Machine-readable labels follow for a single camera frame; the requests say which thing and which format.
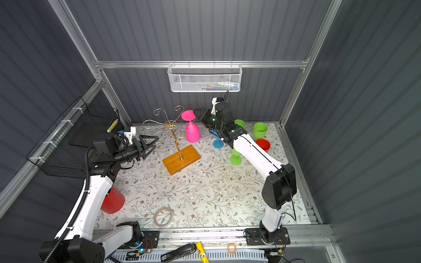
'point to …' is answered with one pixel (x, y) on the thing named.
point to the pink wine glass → (193, 134)
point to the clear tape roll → (163, 216)
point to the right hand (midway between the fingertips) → (196, 111)
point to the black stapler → (182, 251)
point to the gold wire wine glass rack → (185, 155)
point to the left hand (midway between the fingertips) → (158, 143)
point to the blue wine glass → (217, 143)
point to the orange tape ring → (228, 249)
